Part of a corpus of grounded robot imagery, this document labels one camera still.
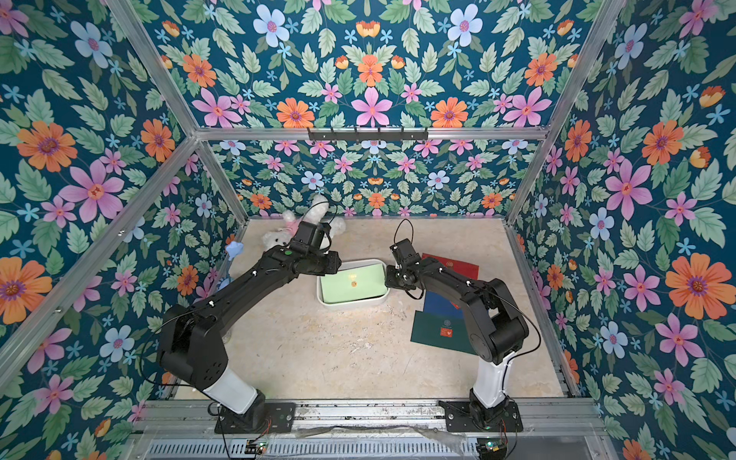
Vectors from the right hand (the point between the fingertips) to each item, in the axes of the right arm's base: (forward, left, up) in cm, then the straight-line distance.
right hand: (389, 278), depth 94 cm
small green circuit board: (-45, -28, -9) cm, 53 cm away
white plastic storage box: (-9, +10, -1) cm, 13 cm away
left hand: (0, +15, +10) cm, 18 cm away
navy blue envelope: (-5, -16, -7) cm, 19 cm away
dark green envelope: (-15, -17, -6) cm, 23 cm away
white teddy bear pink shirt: (+14, +39, +5) cm, 42 cm away
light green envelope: (-1, +12, -2) cm, 12 cm away
